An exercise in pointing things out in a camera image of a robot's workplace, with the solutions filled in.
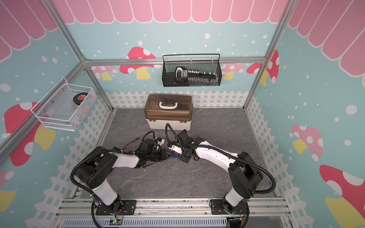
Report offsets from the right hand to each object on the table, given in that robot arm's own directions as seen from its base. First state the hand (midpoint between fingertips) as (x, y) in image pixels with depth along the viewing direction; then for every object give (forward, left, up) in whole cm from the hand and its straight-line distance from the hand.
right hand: (183, 153), depth 86 cm
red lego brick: (-5, +3, +10) cm, 11 cm away
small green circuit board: (-34, +34, -8) cm, 49 cm away
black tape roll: (+21, +58, +28) cm, 67 cm away
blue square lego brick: (0, +5, -4) cm, 7 cm away
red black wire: (+16, +34, -7) cm, 38 cm away
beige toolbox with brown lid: (+23, +4, +14) cm, 27 cm away
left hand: (0, +7, -5) cm, 9 cm away
